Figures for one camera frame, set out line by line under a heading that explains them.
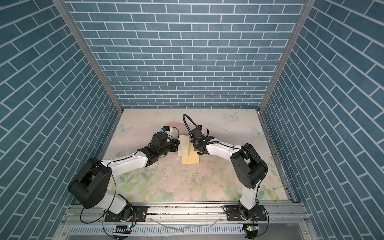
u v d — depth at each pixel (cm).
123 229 72
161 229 77
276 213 77
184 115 78
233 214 73
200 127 84
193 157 92
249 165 49
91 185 44
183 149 91
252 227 74
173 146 79
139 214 73
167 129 80
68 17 73
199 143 71
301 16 74
